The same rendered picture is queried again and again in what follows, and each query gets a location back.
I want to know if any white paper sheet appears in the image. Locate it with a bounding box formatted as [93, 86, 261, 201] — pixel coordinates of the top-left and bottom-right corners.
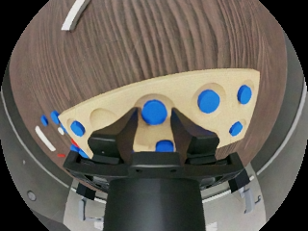
[36, 127, 56, 150]

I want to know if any beige tray with round pockets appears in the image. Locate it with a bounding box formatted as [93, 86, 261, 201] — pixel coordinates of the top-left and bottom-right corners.
[58, 68, 260, 158]

